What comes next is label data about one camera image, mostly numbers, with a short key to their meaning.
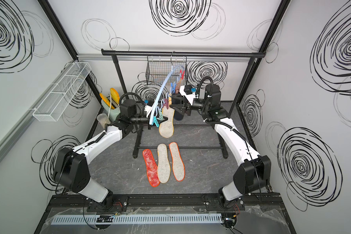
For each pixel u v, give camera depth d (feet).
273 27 2.59
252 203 2.43
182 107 1.99
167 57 3.09
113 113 3.07
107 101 3.10
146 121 2.24
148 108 2.19
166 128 2.51
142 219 3.16
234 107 2.48
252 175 1.37
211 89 1.83
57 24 2.52
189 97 1.93
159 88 3.82
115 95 3.16
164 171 2.73
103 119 3.16
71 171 1.42
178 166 2.84
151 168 2.78
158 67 3.23
